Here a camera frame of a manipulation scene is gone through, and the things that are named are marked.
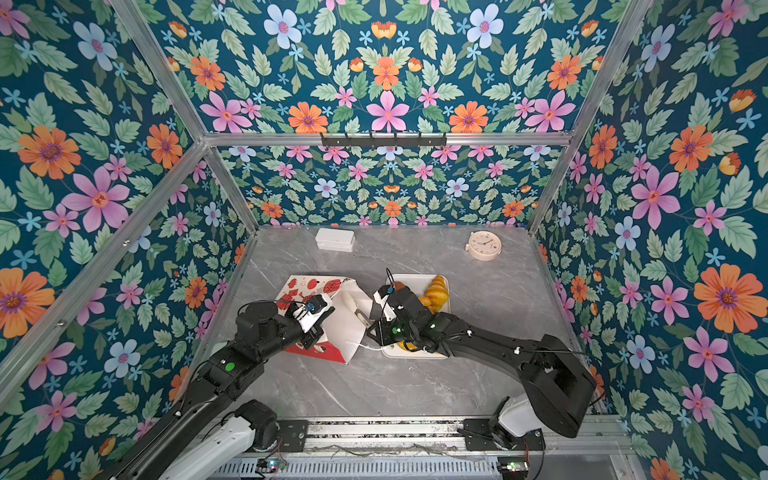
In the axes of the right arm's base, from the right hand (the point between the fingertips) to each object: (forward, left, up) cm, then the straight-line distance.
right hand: (368, 330), depth 78 cm
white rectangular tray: (+22, -14, -10) cm, 28 cm away
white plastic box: (+41, +17, -8) cm, 45 cm away
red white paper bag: (+5, +8, -7) cm, 11 cm away
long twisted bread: (+16, -20, -9) cm, 27 cm away
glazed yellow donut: (-7, -11, +5) cm, 14 cm away
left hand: (+2, +7, +12) cm, 14 cm away
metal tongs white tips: (+8, +5, -1) cm, 9 cm away
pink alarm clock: (+39, -40, -10) cm, 57 cm away
